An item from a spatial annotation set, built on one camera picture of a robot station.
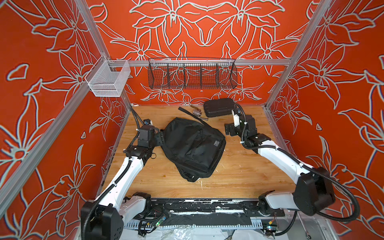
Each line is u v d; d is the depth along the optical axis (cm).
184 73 99
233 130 75
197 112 111
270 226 69
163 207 74
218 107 114
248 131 63
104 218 38
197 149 90
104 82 91
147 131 59
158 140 73
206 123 109
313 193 40
